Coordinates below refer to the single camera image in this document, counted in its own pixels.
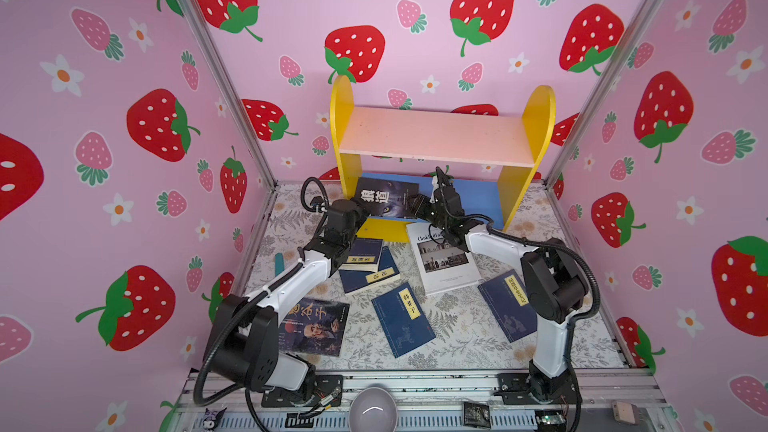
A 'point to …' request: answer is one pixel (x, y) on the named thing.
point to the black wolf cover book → (386, 198)
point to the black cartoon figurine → (211, 419)
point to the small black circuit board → (476, 415)
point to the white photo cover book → (441, 266)
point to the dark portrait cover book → (314, 326)
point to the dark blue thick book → (363, 256)
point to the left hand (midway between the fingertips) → (360, 205)
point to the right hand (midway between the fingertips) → (409, 199)
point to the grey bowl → (373, 409)
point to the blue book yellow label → (403, 319)
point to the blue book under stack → (356, 281)
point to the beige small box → (625, 412)
